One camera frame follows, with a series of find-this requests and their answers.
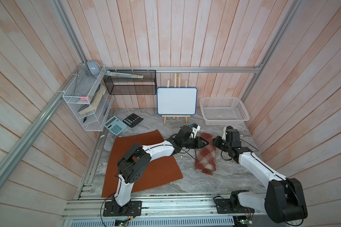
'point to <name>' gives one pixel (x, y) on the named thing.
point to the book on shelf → (94, 101)
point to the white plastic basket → (222, 111)
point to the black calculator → (132, 120)
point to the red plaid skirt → (206, 157)
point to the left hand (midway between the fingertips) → (207, 146)
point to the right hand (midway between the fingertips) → (213, 138)
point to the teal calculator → (115, 125)
